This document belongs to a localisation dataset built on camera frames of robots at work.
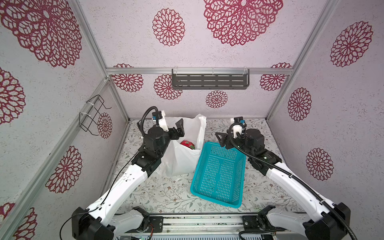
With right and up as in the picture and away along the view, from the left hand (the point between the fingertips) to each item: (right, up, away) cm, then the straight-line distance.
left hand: (173, 123), depth 72 cm
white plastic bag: (+1, -19, +6) cm, 20 cm away
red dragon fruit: (+7, -12, +22) cm, 26 cm away
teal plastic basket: (+26, -31, +19) cm, 44 cm away
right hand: (+24, -3, +1) cm, 24 cm away
